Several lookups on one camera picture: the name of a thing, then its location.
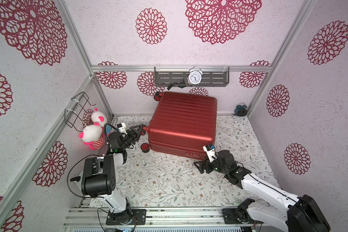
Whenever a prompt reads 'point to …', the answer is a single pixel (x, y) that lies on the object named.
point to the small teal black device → (240, 109)
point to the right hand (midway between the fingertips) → (199, 158)
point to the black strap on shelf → (181, 84)
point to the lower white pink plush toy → (93, 136)
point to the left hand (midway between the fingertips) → (142, 127)
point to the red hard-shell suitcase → (181, 123)
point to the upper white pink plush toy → (99, 118)
